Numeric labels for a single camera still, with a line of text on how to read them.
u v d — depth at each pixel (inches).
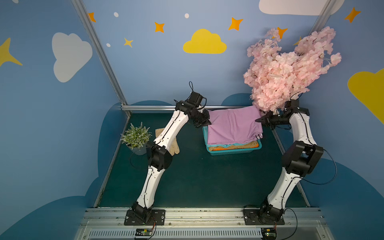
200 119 30.3
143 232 28.3
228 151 36.5
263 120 34.3
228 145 35.5
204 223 29.0
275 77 23.8
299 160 21.4
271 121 31.4
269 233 28.7
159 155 21.9
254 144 35.1
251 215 29.5
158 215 29.7
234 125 35.4
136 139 33.7
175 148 39.8
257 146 35.7
